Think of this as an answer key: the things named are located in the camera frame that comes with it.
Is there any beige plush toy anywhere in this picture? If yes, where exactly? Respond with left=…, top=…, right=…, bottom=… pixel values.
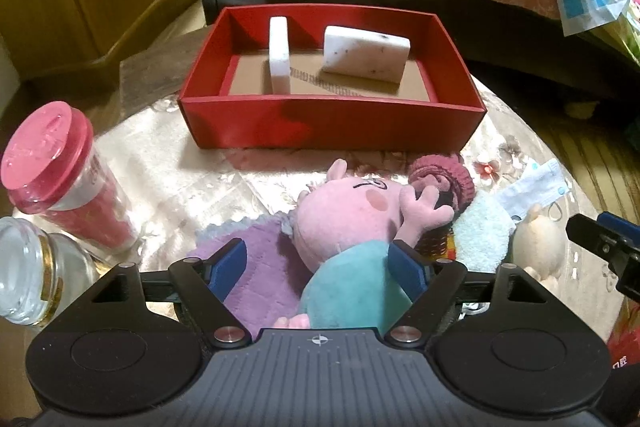
left=512, top=204, right=566, bottom=297

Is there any pink pig plush toy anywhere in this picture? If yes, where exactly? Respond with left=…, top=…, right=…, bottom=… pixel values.
left=274, top=158, right=456, bottom=332

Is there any white upright sponge block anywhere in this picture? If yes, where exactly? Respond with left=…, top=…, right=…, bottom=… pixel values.
left=268, top=16, right=291, bottom=94

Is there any clear glass jar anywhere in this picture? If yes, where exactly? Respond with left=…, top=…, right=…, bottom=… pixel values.
left=0, top=217, right=99, bottom=329

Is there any purple fuzzy cloth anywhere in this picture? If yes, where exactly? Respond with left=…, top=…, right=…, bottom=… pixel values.
left=189, top=212, right=311, bottom=336

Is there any dark bed frame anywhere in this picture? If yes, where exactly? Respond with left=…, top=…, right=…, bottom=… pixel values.
left=202, top=0, right=639, bottom=103

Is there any pink lidded plastic cup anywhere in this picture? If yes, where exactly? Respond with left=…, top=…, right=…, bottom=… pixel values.
left=1, top=101, right=138, bottom=253

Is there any white speckled sponge block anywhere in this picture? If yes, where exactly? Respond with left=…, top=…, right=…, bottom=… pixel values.
left=322, top=25, right=411, bottom=84

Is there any light blue towel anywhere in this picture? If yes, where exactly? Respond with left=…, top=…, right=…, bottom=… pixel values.
left=452, top=191, right=515, bottom=273

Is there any blue face mask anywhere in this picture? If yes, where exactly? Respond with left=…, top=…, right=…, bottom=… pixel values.
left=496, top=158, right=570, bottom=222

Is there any pink knitted scrunchie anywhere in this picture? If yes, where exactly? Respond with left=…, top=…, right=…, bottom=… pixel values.
left=408, top=154, right=475, bottom=217

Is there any red cardboard box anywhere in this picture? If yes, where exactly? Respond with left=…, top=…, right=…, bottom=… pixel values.
left=179, top=4, right=486, bottom=154

